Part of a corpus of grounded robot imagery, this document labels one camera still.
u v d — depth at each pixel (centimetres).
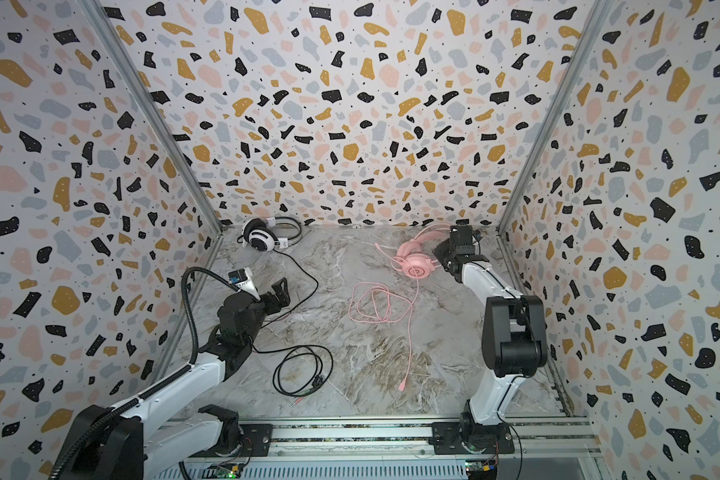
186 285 59
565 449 74
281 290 78
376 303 97
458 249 76
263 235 109
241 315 63
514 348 49
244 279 73
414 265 95
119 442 40
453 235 79
